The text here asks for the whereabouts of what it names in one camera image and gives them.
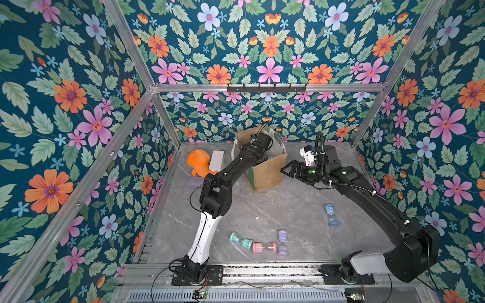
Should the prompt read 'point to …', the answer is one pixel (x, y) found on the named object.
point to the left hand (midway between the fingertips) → (261, 155)
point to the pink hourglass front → (258, 247)
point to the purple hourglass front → (283, 235)
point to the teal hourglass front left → (246, 243)
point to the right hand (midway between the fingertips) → (292, 168)
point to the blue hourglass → (333, 221)
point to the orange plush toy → (199, 160)
